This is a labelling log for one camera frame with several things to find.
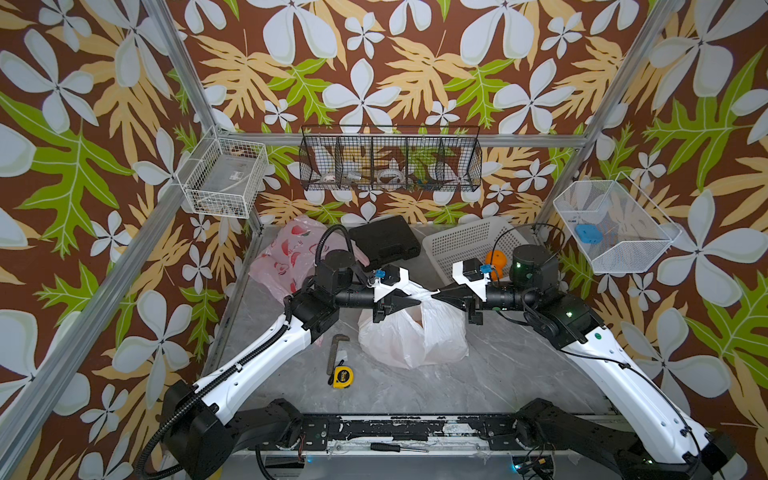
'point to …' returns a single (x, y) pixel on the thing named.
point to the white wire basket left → (222, 176)
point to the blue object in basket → (589, 233)
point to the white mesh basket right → (619, 228)
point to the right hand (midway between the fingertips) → (434, 292)
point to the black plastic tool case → (386, 240)
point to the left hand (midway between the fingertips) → (418, 292)
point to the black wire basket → (397, 157)
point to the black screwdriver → (395, 448)
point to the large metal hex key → (333, 351)
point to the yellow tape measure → (342, 377)
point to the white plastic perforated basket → (490, 241)
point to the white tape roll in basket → (391, 177)
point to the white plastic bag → (432, 332)
